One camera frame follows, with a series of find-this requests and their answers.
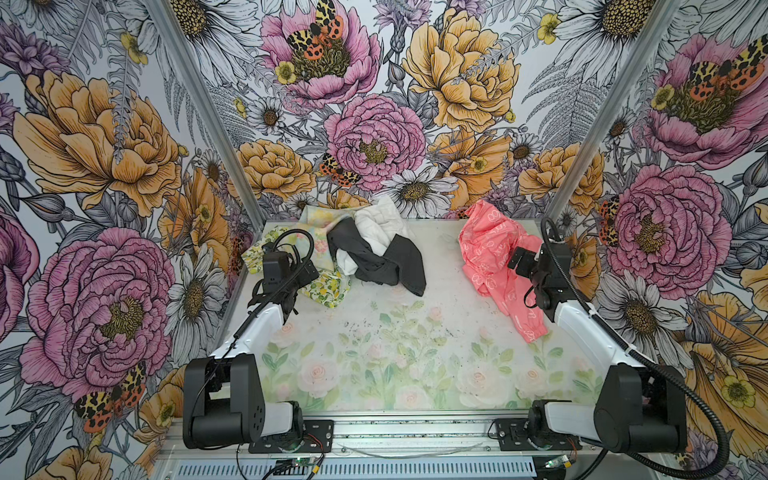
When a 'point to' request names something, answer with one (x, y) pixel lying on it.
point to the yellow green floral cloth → (326, 287)
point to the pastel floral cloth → (316, 220)
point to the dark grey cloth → (399, 261)
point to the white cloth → (378, 222)
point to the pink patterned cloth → (489, 236)
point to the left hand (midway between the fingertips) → (300, 275)
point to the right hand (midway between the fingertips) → (529, 261)
